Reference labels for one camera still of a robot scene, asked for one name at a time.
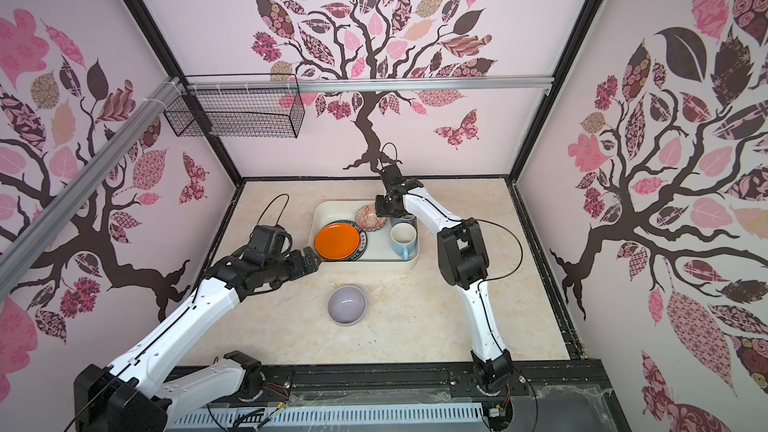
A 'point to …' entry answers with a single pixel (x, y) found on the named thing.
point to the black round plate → (363, 241)
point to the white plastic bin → (380, 254)
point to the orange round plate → (340, 241)
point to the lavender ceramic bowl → (346, 305)
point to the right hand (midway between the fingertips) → (384, 206)
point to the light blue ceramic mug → (402, 239)
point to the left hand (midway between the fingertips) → (308, 270)
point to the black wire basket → (241, 113)
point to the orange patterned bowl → (366, 218)
